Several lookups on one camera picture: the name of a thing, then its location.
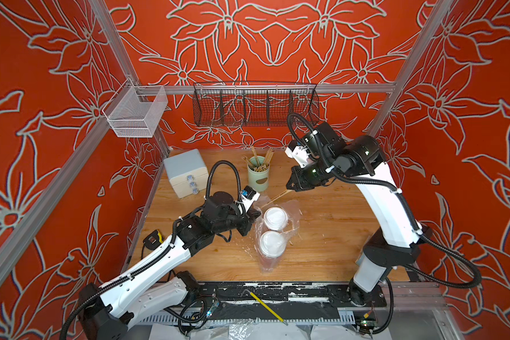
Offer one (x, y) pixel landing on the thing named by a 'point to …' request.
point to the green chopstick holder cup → (258, 174)
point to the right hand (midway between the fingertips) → (285, 182)
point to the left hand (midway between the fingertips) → (260, 211)
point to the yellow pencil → (269, 308)
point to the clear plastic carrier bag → (270, 244)
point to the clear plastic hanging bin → (133, 118)
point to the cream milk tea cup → (275, 218)
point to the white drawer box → (187, 173)
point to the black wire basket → (250, 103)
